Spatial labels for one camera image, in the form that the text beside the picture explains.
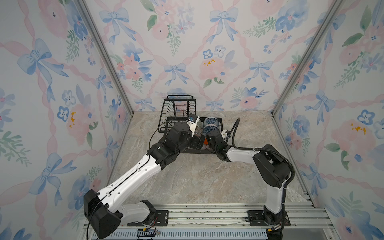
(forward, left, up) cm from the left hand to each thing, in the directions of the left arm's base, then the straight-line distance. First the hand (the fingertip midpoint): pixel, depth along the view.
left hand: (197, 128), depth 71 cm
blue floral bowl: (+28, -11, -26) cm, 40 cm away
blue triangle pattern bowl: (+21, -9, -25) cm, 34 cm away
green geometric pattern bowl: (+18, -1, -26) cm, 32 cm away
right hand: (+14, -5, -20) cm, 25 cm away
